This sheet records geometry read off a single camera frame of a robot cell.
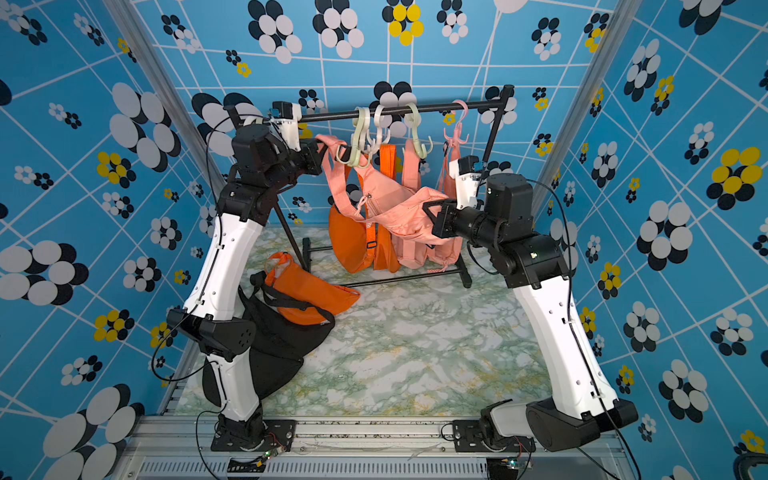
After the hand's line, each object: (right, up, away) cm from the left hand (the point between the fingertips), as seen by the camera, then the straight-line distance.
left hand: (330, 134), depth 67 cm
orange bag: (-21, -37, +32) cm, 53 cm away
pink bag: (+32, -28, +35) cm, 56 cm away
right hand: (+22, -17, -6) cm, 28 cm away
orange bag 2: (+2, -24, +34) cm, 42 cm away
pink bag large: (+20, -27, +23) cm, 40 cm away
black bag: (-18, -50, +20) cm, 57 cm away
